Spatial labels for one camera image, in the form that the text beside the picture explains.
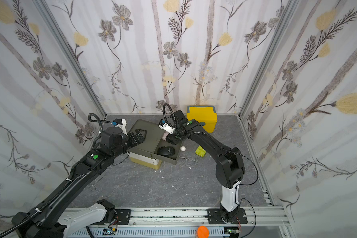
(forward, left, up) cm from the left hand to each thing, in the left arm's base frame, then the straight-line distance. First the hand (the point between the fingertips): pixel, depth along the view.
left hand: (143, 133), depth 72 cm
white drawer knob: (-2, -20, -12) cm, 23 cm away
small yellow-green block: (+5, -33, -28) cm, 43 cm away
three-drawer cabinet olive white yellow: (-5, +4, -14) cm, 15 cm away
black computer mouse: (-3, -11, -12) cm, 17 cm away
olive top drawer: (-10, -14, -11) cm, 20 cm away
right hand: (+7, -14, -10) cm, 18 cm away
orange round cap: (-40, -27, -17) cm, 51 cm away
